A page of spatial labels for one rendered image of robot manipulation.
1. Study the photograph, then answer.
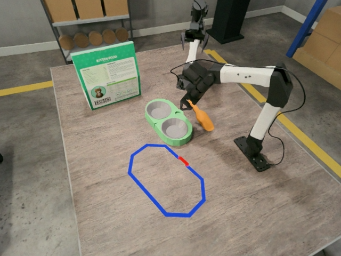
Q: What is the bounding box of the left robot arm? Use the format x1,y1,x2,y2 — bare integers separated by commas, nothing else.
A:
184,61,293,172

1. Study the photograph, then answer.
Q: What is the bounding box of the orange scoop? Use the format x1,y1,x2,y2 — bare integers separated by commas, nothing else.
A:
189,100,214,131

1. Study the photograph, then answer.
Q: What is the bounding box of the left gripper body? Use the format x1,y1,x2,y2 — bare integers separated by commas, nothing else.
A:
177,79,205,107

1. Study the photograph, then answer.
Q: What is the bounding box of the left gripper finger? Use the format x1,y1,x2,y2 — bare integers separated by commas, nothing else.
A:
180,101,193,111

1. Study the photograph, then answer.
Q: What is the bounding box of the grey metal bowl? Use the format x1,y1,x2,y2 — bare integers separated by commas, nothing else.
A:
146,101,172,119
161,118,188,139

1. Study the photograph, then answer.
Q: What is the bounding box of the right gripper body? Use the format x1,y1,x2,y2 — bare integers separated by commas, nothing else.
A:
184,18,209,42

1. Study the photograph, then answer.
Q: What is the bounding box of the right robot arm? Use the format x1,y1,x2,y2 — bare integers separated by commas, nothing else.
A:
177,0,209,85

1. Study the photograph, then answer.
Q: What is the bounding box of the blue tape outline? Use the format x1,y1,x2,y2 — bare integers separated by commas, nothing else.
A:
128,144,206,218

